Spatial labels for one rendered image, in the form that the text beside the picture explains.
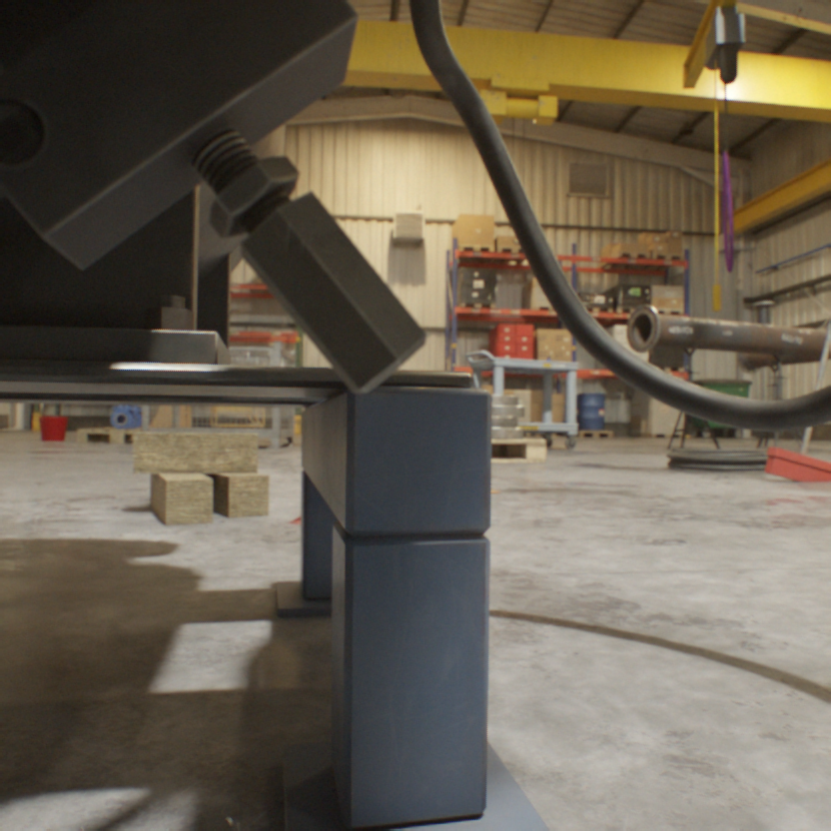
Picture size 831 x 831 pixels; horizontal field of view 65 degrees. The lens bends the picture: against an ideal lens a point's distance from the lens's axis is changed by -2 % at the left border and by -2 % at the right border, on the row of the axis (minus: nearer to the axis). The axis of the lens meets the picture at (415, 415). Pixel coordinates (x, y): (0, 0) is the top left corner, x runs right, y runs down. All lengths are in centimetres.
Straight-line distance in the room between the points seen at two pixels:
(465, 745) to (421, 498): 14
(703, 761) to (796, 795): 6
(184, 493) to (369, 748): 122
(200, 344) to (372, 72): 1156
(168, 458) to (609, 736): 139
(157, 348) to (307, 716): 31
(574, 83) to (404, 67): 285
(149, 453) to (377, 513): 143
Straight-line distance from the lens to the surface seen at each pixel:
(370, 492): 35
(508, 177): 77
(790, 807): 50
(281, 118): 17
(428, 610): 37
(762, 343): 796
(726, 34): 670
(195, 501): 157
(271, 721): 56
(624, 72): 1290
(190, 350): 40
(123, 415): 778
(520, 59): 1242
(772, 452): 322
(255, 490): 167
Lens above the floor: 23
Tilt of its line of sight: 1 degrees up
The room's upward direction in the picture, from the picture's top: 1 degrees clockwise
